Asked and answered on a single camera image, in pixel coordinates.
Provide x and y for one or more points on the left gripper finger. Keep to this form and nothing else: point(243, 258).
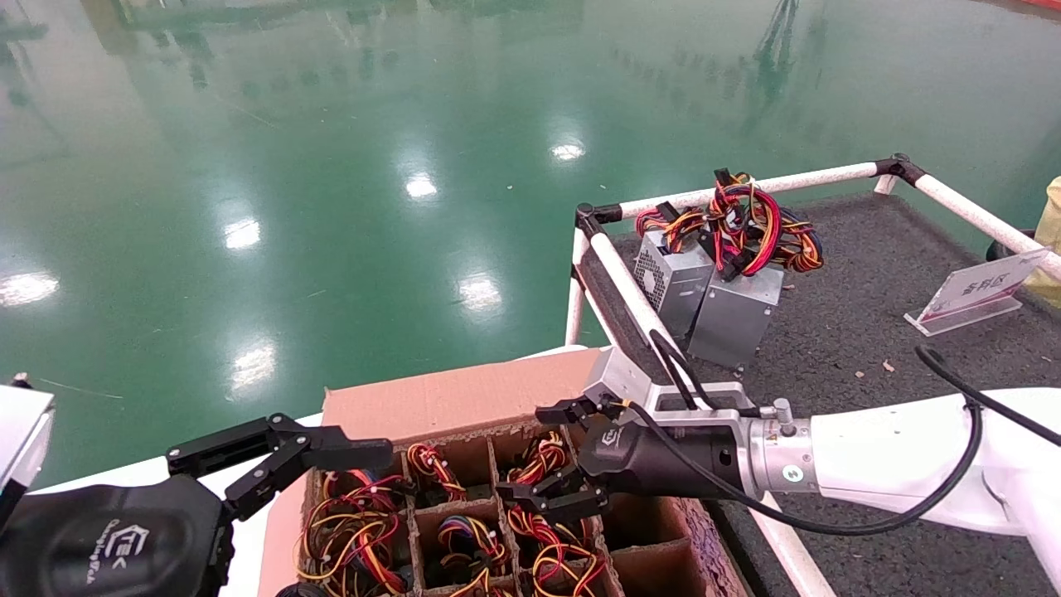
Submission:
point(340, 449)

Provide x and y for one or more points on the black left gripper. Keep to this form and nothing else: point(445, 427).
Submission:
point(99, 539)

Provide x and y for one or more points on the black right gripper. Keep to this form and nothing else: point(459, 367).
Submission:
point(663, 460)

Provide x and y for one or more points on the brown divided cardboard box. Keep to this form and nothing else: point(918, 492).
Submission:
point(472, 394)

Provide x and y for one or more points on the plain grey power supply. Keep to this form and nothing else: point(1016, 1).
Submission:
point(733, 319)

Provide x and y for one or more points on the black pipe corner joint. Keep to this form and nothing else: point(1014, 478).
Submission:
point(593, 217)
point(899, 167)

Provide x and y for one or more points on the short white leg pipe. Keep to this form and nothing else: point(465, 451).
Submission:
point(884, 185)

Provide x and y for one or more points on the clear acrylic sign holder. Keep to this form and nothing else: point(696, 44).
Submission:
point(978, 286)

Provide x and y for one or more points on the black round object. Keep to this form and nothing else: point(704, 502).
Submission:
point(1007, 246)

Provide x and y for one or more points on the yellow garment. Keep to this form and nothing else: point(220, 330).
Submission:
point(1051, 224)

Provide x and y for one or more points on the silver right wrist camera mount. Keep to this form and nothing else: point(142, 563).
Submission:
point(617, 377)

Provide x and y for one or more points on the long white rail pipe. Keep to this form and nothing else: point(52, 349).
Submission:
point(630, 298)

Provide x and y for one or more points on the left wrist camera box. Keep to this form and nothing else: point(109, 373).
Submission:
point(21, 431)

